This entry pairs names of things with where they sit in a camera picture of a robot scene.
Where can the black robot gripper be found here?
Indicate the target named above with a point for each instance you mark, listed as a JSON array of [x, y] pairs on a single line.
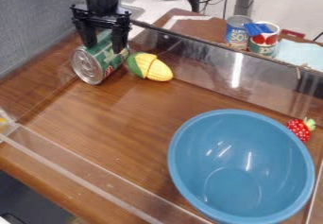
[[104, 14]]

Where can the green tin can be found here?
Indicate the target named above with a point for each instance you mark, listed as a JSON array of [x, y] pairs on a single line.
[[96, 62]]

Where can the yellow green toy corn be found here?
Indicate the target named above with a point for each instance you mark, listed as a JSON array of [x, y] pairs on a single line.
[[145, 66]]

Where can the blue plastic bowl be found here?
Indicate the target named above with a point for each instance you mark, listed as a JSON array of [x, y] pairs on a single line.
[[240, 167]]

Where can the red toy strawberry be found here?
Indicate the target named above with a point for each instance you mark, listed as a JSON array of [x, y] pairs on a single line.
[[301, 128]]

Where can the blue soup can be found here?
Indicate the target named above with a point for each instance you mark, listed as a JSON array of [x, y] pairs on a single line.
[[236, 36]]

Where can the red white tomato can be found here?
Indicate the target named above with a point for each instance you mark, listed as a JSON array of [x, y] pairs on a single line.
[[263, 43]]

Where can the light blue cloth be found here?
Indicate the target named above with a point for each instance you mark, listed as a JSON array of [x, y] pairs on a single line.
[[300, 54]]

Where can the clear acrylic back wall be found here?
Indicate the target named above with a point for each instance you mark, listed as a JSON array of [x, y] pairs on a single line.
[[187, 40]]

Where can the clear acrylic wall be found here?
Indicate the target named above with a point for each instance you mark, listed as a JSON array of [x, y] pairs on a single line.
[[127, 195], [187, 40]]

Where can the clear acrylic front wall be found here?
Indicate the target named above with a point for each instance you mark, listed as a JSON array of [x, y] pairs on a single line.
[[127, 195]]

